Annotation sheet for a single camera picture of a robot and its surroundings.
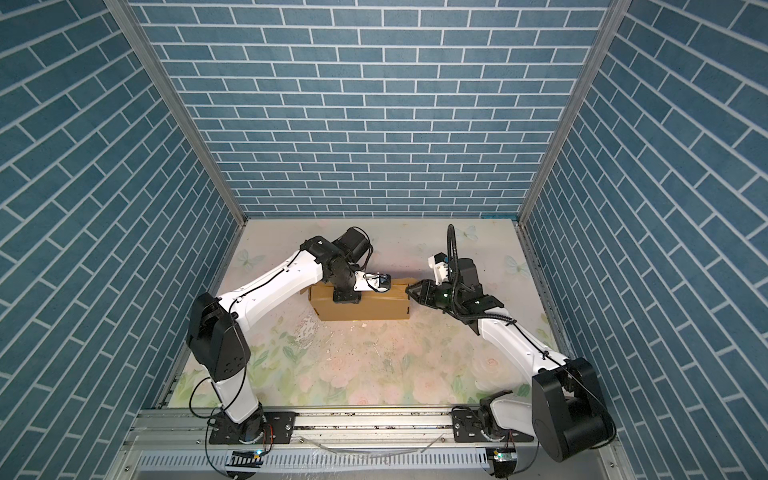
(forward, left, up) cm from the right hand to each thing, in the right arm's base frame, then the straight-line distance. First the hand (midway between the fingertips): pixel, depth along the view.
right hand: (406, 288), depth 82 cm
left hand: (0, +14, -3) cm, 14 cm away
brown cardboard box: (-3, +4, -5) cm, 7 cm away
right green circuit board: (-34, -26, -21) cm, 48 cm away
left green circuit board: (-40, +35, -18) cm, 57 cm away
